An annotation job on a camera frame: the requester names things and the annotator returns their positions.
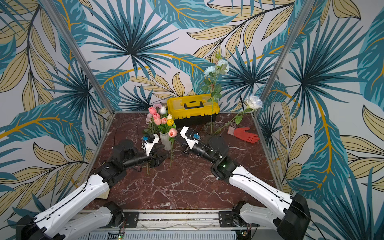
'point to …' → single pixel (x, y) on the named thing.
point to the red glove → (240, 133)
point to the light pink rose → (147, 122)
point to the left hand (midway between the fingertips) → (166, 152)
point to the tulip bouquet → (158, 119)
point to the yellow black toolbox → (193, 111)
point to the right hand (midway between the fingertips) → (173, 132)
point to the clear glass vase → (212, 128)
